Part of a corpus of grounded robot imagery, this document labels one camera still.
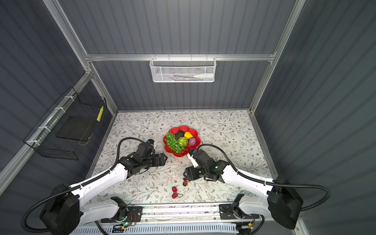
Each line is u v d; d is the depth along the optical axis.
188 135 1.01
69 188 0.43
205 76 0.87
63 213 0.40
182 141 0.94
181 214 0.75
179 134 1.00
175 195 0.79
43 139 0.62
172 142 0.94
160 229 0.77
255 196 0.47
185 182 0.82
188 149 0.96
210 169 0.61
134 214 0.72
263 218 0.68
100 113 0.83
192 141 0.96
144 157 0.66
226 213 0.73
